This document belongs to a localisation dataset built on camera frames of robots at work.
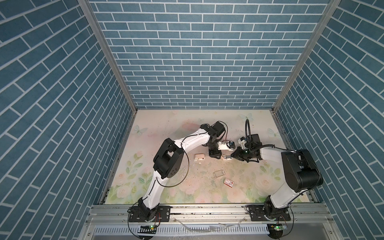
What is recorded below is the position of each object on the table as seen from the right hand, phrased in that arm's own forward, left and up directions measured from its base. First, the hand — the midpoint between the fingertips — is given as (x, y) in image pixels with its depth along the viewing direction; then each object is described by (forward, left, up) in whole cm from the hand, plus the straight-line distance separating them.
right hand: (230, 154), depth 94 cm
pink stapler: (-3, +4, 0) cm, 5 cm away
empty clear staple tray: (-13, +8, -1) cm, 15 cm away
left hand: (-3, +8, +4) cm, 9 cm away
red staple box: (-18, +2, 0) cm, 18 cm away
